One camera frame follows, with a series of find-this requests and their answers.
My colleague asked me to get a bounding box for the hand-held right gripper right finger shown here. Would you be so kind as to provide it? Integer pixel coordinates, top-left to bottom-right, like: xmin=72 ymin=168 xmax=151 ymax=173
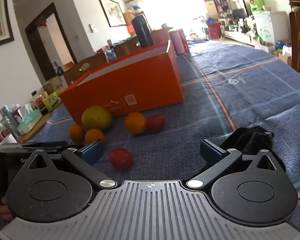
xmin=186 ymin=139 xmax=278 ymax=188

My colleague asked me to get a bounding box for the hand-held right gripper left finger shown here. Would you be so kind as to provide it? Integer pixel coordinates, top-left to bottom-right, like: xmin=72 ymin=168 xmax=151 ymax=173
xmin=27 ymin=139 xmax=117 ymax=189

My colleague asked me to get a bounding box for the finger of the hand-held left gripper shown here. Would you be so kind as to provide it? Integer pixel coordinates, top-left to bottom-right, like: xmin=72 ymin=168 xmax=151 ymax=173
xmin=22 ymin=141 xmax=74 ymax=148

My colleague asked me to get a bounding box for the red tomato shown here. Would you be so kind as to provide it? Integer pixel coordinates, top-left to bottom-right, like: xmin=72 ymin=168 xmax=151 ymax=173
xmin=109 ymin=148 xmax=133 ymax=170
xmin=146 ymin=114 xmax=165 ymax=133

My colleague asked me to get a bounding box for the person's left hand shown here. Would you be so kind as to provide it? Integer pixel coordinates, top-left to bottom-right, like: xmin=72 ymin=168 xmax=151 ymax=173
xmin=0 ymin=197 xmax=14 ymax=222

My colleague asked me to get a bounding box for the small orange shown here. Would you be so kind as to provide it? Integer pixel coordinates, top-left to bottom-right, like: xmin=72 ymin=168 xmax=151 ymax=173
xmin=85 ymin=129 xmax=105 ymax=145
xmin=68 ymin=124 xmax=86 ymax=141

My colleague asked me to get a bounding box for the white mug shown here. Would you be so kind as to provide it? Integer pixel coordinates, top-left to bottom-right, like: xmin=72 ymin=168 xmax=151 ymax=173
xmin=0 ymin=134 xmax=18 ymax=144

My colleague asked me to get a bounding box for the teal tissue box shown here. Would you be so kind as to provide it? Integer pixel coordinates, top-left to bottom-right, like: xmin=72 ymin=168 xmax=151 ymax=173
xmin=16 ymin=104 xmax=43 ymax=136

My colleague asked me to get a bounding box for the large yellow-green citrus fruit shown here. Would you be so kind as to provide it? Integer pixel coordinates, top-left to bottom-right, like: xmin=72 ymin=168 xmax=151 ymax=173
xmin=81 ymin=106 xmax=113 ymax=131

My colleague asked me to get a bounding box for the clear bottle with black cap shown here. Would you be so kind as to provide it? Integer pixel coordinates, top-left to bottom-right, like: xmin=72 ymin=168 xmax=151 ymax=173
xmin=31 ymin=91 xmax=48 ymax=115

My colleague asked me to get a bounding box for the green panda mug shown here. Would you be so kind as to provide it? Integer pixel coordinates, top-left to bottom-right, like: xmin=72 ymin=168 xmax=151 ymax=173
xmin=44 ymin=92 xmax=62 ymax=112

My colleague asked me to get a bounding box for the glass jar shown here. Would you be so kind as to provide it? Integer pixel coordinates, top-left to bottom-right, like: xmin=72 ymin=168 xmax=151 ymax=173
xmin=0 ymin=105 xmax=19 ymax=138

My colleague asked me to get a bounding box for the black fuzzy cloth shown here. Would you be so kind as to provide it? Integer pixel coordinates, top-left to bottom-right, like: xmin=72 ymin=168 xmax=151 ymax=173
xmin=220 ymin=126 xmax=287 ymax=173

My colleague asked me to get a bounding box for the large orange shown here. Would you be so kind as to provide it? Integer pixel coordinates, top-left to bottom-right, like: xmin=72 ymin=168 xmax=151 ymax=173
xmin=124 ymin=112 xmax=147 ymax=134

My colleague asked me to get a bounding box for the brown cardboard box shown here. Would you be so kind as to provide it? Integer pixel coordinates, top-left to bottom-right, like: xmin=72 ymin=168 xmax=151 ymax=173
xmin=42 ymin=76 xmax=64 ymax=94

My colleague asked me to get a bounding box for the blue patterned tablecloth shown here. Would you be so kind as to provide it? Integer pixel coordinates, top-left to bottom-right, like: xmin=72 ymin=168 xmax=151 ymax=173
xmin=27 ymin=39 xmax=300 ymax=230

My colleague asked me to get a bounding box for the orange cardboard box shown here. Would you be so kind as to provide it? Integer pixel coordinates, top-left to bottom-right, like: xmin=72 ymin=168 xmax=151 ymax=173
xmin=59 ymin=39 xmax=184 ymax=125

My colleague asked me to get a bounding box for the pink canister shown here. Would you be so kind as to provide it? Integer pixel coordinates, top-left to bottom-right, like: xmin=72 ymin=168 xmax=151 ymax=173
xmin=169 ymin=29 xmax=190 ymax=55

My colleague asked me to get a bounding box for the red basket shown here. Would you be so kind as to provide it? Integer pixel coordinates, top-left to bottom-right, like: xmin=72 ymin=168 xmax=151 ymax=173
xmin=207 ymin=22 xmax=222 ymax=38

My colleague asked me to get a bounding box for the black thermos flask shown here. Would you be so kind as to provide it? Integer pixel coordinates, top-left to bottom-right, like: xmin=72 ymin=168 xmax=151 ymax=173
xmin=132 ymin=12 xmax=155 ymax=48

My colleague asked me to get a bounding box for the white cabinet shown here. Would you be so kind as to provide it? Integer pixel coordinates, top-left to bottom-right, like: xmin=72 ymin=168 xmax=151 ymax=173
xmin=254 ymin=11 xmax=289 ymax=46

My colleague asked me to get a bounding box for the television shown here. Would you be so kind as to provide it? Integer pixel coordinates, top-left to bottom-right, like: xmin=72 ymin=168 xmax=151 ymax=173
xmin=232 ymin=9 xmax=248 ymax=20

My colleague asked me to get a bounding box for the tall bookshelf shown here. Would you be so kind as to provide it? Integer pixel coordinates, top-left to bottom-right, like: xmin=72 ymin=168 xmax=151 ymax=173
xmin=210 ymin=0 xmax=232 ymax=18

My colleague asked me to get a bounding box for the framed wall painting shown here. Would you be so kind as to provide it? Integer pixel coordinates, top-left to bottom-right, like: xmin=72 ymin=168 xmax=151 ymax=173
xmin=97 ymin=0 xmax=127 ymax=27

